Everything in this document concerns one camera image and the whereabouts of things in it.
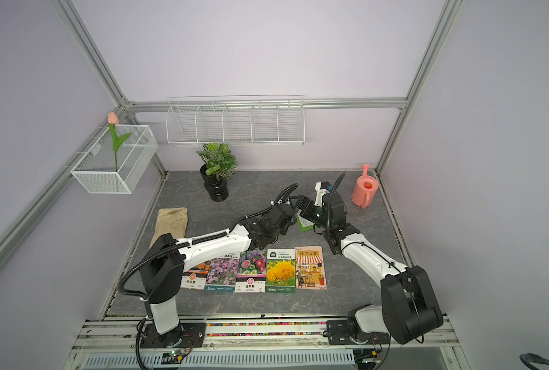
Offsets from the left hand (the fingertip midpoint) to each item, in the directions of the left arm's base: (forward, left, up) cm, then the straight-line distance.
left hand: (280, 214), depth 86 cm
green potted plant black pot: (+16, +22, +11) cm, 30 cm away
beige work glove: (+10, +49, -15) cm, 52 cm away
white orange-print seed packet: (-16, -10, -14) cm, 24 cm away
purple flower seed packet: (-15, +23, -15) cm, 32 cm away
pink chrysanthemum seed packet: (-17, +13, -16) cm, 26 cm away
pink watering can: (+13, -38, -4) cm, 40 cm away
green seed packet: (-8, -8, +6) cm, 13 cm away
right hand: (+2, -5, +5) cm, 8 cm away
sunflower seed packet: (-18, +1, -15) cm, 24 cm away
